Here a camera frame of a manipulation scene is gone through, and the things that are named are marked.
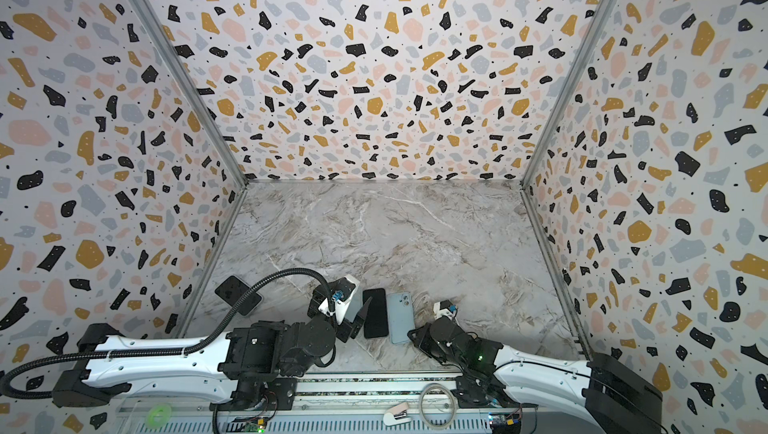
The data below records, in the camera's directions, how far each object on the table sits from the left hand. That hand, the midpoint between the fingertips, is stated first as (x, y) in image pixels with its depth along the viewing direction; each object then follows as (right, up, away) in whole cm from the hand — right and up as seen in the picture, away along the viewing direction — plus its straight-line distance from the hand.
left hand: (357, 289), depth 65 cm
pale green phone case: (+9, -14, +22) cm, 28 cm away
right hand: (+9, -16, +15) cm, 24 cm away
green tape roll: (-48, -30, +6) cm, 57 cm away
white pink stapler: (+9, -31, +5) cm, 32 cm away
